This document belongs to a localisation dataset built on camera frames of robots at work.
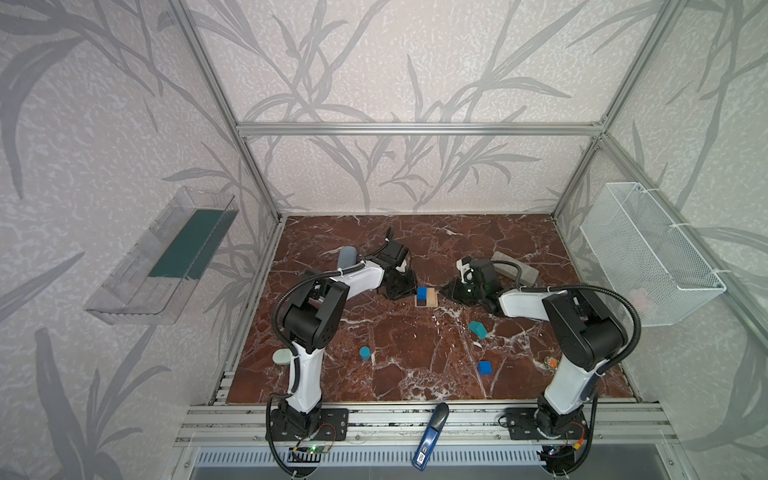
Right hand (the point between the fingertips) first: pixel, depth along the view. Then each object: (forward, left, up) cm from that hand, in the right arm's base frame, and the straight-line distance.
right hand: (439, 281), depth 96 cm
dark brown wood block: (-6, +6, -2) cm, 9 cm away
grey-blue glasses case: (+11, +32, -2) cm, 34 cm away
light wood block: (-4, +3, -2) cm, 5 cm away
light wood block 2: (-6, +2, -2) cm, 7 cm away
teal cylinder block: (-22, +22, -1) cm, 32 cm away
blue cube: (-4, +6, -1) cm, 7 cm away
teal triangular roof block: (-15, -11, -3) cm, 19 cm away
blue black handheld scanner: (-42, +5, 0) cm, 42 cm away
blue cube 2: (-26, -11, -4) cm, 28 cm away
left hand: (-1, +5, 0) cm, 5 cm away
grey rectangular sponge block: (+4, -31, -2) cm, 31 cm away
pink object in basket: (-15, -47, +16) cm, 52 cm away
